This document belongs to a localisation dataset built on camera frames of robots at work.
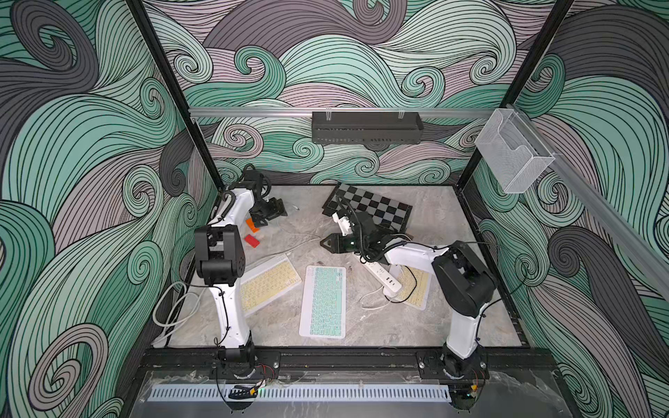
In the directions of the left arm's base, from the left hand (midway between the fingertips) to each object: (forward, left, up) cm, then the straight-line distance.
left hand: (276, 214), depth 97 cm
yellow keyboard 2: (-28, -51, -10) cm, 59 cm away
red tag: (-5, +11, -11) cm, 16 cm away
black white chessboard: (+7, -45, -7) cm, 46 cm away
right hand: (-11, -19, -2) cm, 22 cm away
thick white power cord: (-31, +32, -13) cm, 46 cm away
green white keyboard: (-33, -18, -11) cm, 39 cm away
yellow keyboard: (-23, +1, -11) cm, 25 cm away
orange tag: (-6, +8, +1) cm, 10 cm away
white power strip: (-19, -37, -8) cm, 43 cm away
